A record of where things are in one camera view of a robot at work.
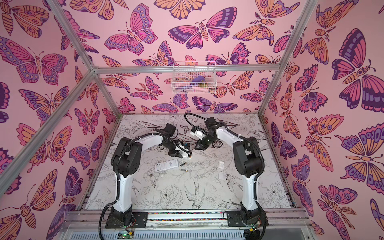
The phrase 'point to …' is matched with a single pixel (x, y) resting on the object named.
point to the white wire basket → (194, 77)
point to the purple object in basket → (199, 79)
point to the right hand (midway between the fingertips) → (197, 145)
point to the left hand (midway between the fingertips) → (183, 149)
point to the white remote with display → (166, 165)
